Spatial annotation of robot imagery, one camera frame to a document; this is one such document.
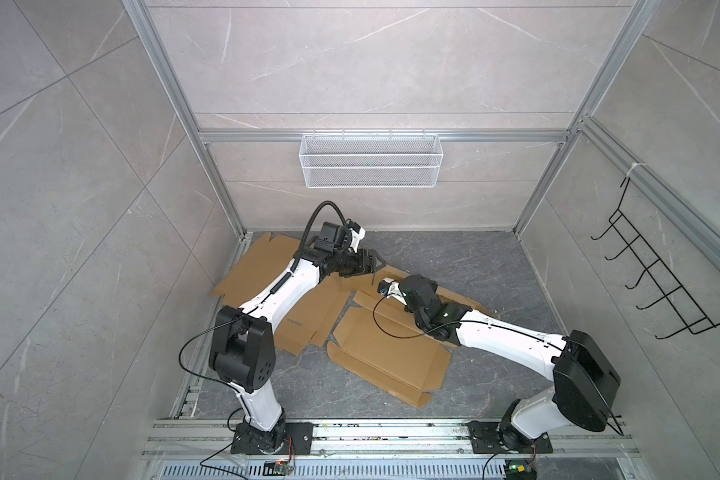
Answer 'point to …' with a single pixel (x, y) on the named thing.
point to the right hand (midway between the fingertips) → (419, 274)
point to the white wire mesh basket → (379, 161)
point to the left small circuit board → (277, 468)
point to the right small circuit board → (520, 469)
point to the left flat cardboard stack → (309, 320)
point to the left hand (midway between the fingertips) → (377, 259)
